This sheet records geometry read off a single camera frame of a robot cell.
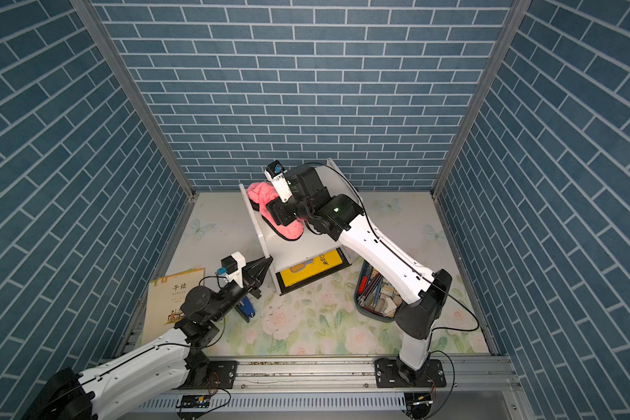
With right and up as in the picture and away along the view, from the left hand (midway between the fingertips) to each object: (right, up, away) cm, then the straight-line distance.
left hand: (276, 261), depth 70 cm
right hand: (+1, +17, +1) cm, 17 cm away
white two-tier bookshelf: (+4, -2, +9) cm, 10 cm away
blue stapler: (-12, -18, +13) cm, 25 cm away
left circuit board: (-24, -40, +2) cm, 46 cm away
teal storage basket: (+30, -15, +17) cm, 37 cm away
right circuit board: (+39, -38, +1) cm, 54 cm away
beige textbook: (-42, -16, +20) cm, 49 cm away
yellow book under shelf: (+7, -6, +16) cm, 19 cm away
